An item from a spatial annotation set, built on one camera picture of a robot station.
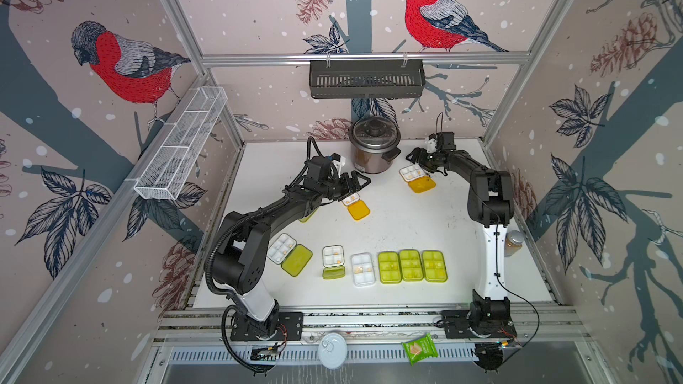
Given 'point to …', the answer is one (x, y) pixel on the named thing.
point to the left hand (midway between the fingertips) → (368, 181)
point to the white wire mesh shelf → (180, 143)
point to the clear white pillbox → (363, 269)
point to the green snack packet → (421, 348)
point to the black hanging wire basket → (366, 79)
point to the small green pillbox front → (333, 259)
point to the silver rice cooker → (373, 142)
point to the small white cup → (513, 242)
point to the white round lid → (332, 350)
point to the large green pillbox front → (411, 265)
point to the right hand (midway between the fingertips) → (414, 156)
